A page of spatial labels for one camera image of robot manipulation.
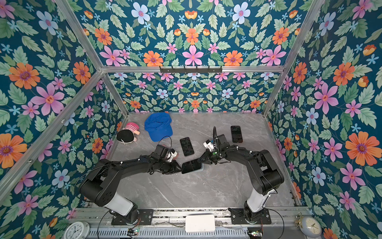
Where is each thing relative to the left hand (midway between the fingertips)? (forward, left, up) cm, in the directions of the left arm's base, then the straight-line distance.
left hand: (183, 167), depth 86 cm
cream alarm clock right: (-33, -59, +1) cm, 68 cm away
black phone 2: (+23, -37, -3) cm, 44 cm away
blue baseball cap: (+35, +19, -1) cm, 40 cm away
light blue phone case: (-3, -10, +2) cm, 11 cm away
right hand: (+3, -9, +3) cm, 10 cm away
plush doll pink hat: (+23, +37, +3) cm, 44 cm away
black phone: (+18, -2, -5) cm, 18 cm away
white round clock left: (-27, +48, 0) cm, 55 cm away
